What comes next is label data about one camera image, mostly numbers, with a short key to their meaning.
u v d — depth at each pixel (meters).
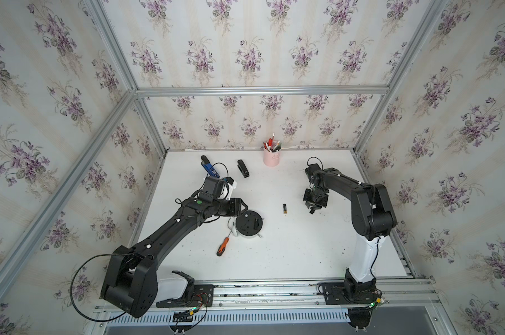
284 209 0.96
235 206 0.72
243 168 1.09
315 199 0.84
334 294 0.73
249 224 0.87
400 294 0.75
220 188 0.67
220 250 0.82
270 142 1.08
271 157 1.08
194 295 0.73
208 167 1.10
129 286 0.40
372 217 0.52
